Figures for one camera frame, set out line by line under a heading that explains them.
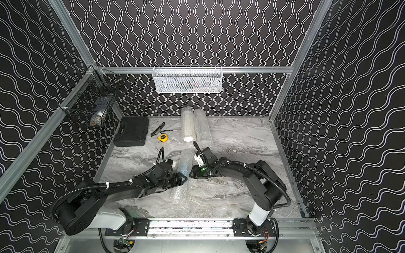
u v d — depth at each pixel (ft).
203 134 3.29
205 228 2.47
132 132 3.45
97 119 2.74
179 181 2.55
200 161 2.72
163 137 3.49
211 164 2.35
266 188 1.52
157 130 3.69
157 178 2.23
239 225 2.45
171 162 2.74
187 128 3.42
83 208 1.41
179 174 2.63
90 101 3.03
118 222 2.05
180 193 2.62
